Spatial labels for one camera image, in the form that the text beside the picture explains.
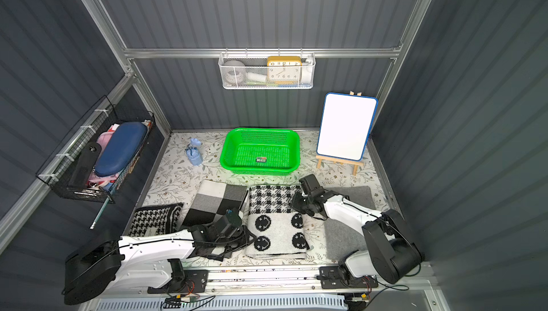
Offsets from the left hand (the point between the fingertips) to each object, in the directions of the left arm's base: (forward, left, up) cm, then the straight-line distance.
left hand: (258, 242), depth 79 cm
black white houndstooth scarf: (+8, +41, +1) cm, 41 cm away
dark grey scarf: (0, -31, +1) cm, 31 cm away
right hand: (+15, -15, +1) cm, 21 cm away
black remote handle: (+13, +50, +32) cm, 61 cm away
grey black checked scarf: (+18, +21, -1) cm, 28 cm away
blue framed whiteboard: (+41, -37, +20) cm, 59 cm away
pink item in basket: (+11, +49, +27) cm, 57 cm away
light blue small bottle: (+39, +32, +5) cm, 51 cm away
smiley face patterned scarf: (+5, -8, +1) cm, 9 cm away
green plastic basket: (+47, +1, -3) cm, 47 cm away
